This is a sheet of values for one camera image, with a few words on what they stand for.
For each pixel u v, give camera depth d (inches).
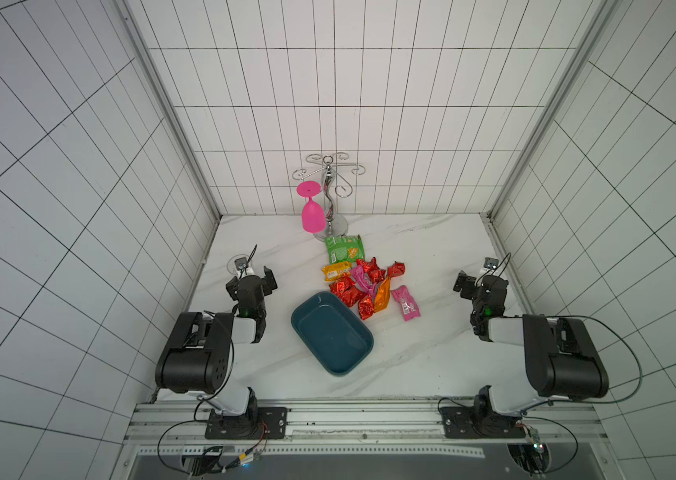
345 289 37.4
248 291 27.4
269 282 34.6
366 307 36.1
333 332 35.6
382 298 36.3
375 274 38.4
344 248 41.2
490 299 28.3
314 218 38.1
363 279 38.3
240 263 31.2
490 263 31.7
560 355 18.1
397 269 39.4
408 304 35.4
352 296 36.6
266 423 28.5
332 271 39.5
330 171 37.0
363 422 29.2
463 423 28.6
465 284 33.6
